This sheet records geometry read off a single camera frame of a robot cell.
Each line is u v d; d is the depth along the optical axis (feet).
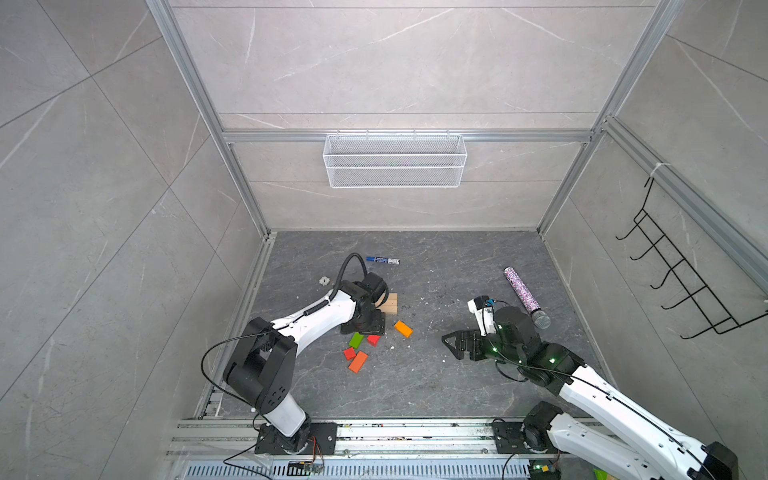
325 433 2.41
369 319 2.45
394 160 3.29
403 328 3.04
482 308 2.22
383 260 3.62
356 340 2.96
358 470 2.29
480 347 2.12
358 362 2.81
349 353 2.87
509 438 2.40
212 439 2.45
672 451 1.36
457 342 2.20
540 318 2.99
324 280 3.44
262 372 1.45
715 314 2.00
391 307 3.22
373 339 2.89
